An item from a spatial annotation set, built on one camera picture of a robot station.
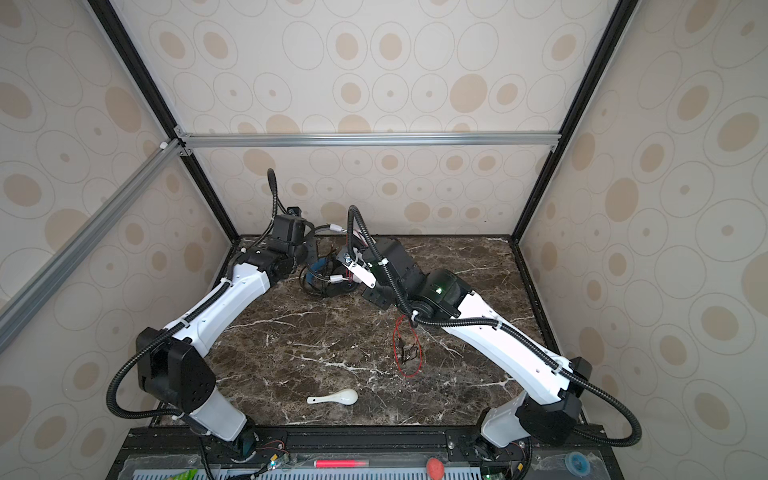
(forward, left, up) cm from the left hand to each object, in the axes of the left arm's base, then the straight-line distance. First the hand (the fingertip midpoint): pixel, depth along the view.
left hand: (316, 237), depth 83 cm
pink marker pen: (-51, -9, -25) cm, 57 cm away
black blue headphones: (+5, +6, -26) cm, 27 cm away
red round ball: (-52, -31, -22) cm, 64 cm away
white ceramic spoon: (-36, -9, -25) cm, 44 cm away
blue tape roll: (-50, -66, -25) cm, 87 cm away
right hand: (-16, -17, +7) cm, 25 cm away
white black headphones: (-9, -6, -5) cm, 12 cm away
